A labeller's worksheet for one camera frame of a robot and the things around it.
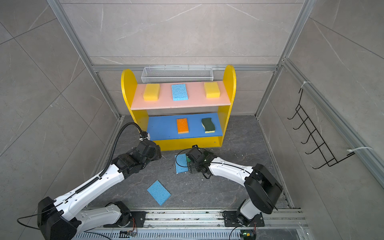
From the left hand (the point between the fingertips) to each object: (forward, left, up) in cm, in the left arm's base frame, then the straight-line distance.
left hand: (156, 146), depth 79 cm
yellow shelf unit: (+29, -10, -7) cm, 32 cm away
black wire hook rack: (-10, -76, +13) cm, 78 cm away
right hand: (-4, -22, -15) cm, 26 cm away
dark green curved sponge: (+16, -31, -3) cm, 35 cm away
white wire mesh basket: (+47, -11, +14) cm, 50 cm away
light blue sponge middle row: (-1, -12, -18) cm, 22 cm away
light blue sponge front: (-19, 0, -19) cm, 26 cm away
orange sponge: (+17, -14, -4) cm, 22 cm away
